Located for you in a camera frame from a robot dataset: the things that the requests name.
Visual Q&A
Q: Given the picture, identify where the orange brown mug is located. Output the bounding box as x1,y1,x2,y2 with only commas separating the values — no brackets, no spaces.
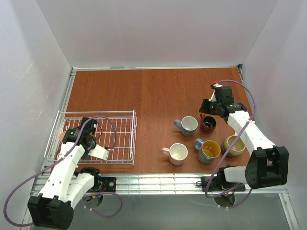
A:
200,114,217,133

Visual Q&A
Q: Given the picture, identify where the salmon pink cup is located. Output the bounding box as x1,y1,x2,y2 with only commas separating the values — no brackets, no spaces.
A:
59,131,66,142

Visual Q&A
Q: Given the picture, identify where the light blue mug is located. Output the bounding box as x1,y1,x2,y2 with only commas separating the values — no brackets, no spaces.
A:
174,116,198,137

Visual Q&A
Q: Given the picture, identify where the blue bear mug yellow inside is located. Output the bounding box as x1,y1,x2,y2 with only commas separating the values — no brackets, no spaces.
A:
194,138,221,165

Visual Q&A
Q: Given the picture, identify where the beige round mug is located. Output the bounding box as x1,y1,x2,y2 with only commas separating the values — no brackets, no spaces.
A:
222,135,246,158

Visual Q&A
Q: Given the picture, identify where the pink faceted mug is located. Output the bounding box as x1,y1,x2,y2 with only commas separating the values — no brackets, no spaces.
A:
161,143,188,165

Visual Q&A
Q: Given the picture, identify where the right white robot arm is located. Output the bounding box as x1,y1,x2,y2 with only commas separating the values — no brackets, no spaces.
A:
199,84,289,189

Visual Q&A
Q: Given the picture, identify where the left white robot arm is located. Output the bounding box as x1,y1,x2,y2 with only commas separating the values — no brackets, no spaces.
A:
28,117,102,230

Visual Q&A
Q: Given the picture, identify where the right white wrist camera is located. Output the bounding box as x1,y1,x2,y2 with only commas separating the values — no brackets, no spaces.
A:
209,82,222,102

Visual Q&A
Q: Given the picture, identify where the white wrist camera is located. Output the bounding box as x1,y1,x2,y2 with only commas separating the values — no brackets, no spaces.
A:
209,82,222,102
88,145,109,161

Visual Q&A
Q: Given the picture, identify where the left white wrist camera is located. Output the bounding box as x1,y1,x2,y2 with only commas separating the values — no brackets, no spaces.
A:
88,145,109,161

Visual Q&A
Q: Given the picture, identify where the white wire dish rack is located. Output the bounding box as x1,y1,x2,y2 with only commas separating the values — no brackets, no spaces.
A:
44,110,137,165

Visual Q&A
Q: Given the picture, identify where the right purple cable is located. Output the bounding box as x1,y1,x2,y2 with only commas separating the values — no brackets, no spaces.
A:
205,80,258,209

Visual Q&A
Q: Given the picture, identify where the purple cable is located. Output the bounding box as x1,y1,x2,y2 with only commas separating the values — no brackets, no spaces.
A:
205,80,258,209
3,115,123,227

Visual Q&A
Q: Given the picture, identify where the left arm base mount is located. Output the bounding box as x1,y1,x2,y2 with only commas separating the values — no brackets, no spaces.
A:
81,176,118,208

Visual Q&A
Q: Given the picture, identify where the aluminium left rail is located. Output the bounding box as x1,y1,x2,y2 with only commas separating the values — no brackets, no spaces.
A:
34,68,77,173

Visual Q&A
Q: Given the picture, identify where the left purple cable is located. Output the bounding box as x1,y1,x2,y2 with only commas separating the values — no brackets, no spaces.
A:
3,115,123,227

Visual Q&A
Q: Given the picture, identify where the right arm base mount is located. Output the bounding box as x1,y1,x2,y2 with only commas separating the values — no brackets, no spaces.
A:
196,176,246,207

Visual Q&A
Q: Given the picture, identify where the aluminium front rail frame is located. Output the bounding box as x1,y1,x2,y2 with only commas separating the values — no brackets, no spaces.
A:
30,173,288,195

